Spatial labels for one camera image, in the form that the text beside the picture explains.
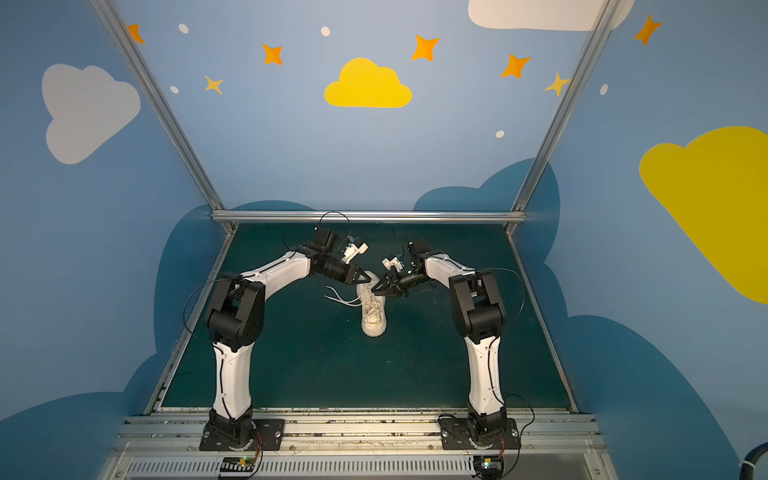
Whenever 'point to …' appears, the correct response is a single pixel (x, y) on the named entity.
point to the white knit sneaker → (373, 316)
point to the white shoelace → (348, 302)
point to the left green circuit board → (237, 464)
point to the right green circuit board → (490, 467)
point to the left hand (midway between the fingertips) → (368, 277)
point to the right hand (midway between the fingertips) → (376, 291)
